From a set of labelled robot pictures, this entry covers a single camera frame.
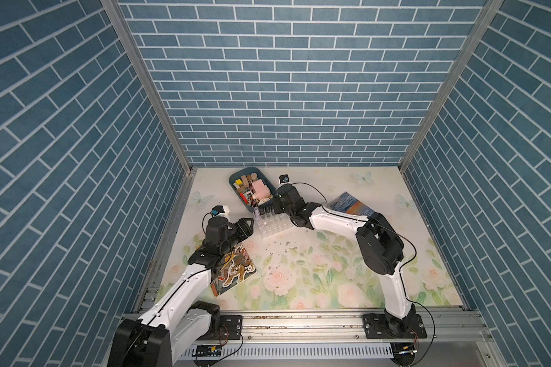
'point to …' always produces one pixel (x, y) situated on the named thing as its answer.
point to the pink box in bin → (261, 189)
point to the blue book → (348, 204)
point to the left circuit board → (207, 350)
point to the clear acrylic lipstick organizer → (271, 223)
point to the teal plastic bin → (252, 187)
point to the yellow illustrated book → (236, 267)
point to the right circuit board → (403, 353)
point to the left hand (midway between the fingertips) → (254, 222)
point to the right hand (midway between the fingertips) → (278, 197)
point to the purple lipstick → (257, 212)
